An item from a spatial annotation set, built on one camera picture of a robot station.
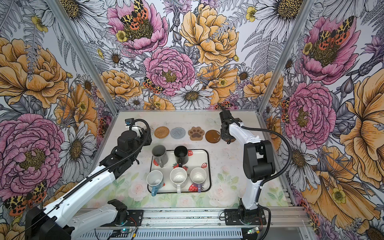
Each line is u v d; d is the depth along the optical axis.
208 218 0.76
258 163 0.50
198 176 0.87
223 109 1.27
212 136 1.06
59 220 0.40
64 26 0.77
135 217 0.74
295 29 0.79
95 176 0.49
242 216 0.67
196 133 1.08
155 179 0.85
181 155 0.92
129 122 0.64
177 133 1.08
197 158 0.94
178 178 0.86
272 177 0.49
